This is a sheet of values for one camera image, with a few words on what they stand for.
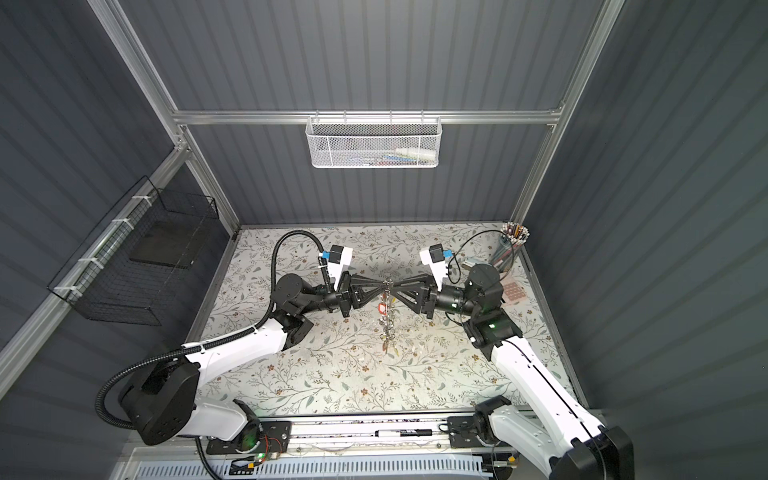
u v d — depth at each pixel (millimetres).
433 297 582
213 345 487
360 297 632
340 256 598
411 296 657
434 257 588
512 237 934
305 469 771
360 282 632
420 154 863
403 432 738
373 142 1236
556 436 410
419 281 646
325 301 631
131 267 729
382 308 668
